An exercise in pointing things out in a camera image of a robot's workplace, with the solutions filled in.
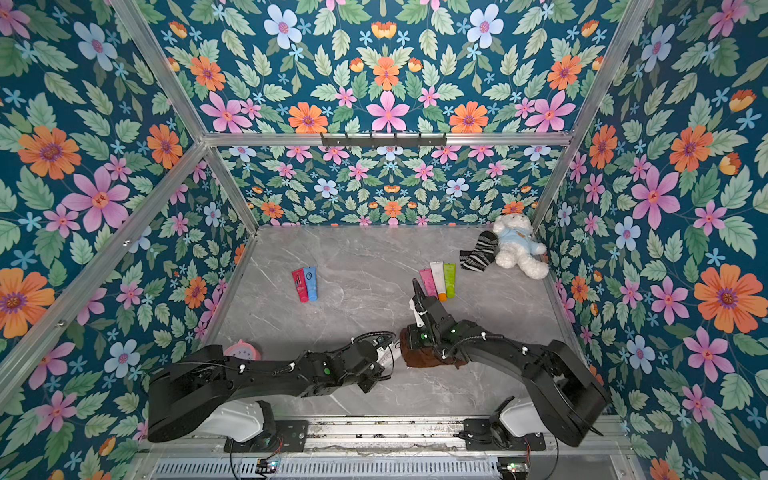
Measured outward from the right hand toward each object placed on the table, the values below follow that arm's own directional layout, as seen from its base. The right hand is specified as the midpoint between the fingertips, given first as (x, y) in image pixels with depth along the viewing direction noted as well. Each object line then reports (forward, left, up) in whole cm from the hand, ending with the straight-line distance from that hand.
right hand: (410, 330), depth 86 cm
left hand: (-9, +7, -5) cm, 12 cm away
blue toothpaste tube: (+18, +35, -3) cm, 39 cm away
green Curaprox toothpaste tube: (+24, -14, -4) cm, 28 cm away
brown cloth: (-7, -4, -3) cm, 8 cm away
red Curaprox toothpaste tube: (+18, +39, -3) cm, 43 cm away
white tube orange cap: (+26, -9, -3) cm, 28 cm away
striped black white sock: (+33, -26, -3) cm, 42 cm away
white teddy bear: (+32, -37, +2) cm, 49 cm away
